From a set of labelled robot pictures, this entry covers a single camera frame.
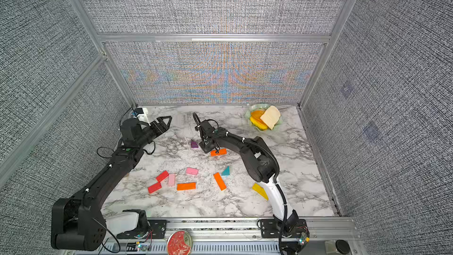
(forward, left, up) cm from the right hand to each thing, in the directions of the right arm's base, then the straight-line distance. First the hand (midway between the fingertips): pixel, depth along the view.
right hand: (206, 140), depth 98 cm
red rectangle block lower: (-25, +23, -3) cm, 34 cm away
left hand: (-1, +14, +21) cm, 25 cm away
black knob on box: (-49, -52, +8) cm, 72 cm away
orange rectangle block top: (-9, -8, +2) cm, 13 cm away
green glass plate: (+25, -32, 0) cm, 40 cm away
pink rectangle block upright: (-22, +15, -2) cm, 27 cm away
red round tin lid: (-47, +7, +2) cm, 48 cm away
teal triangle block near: (-18, -11, -2) cm, 21 cm away
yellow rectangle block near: (-27, -27, -2) cm, 38 cm away
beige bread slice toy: (+14, -38, +4) cm, 40 cm away
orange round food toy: (+17, -30, +2) cm, 34 cm away
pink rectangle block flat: (-17, +6, -3) cm, 18 cm away
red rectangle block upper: (-18, +20, -3) cm, 27 cm away
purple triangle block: (-2, +7, -1) cm, 7 cm away
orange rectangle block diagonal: (-22, -8, -4) cm, 24 cm away
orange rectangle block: (-24, +8, -4) cm, 26 cm away
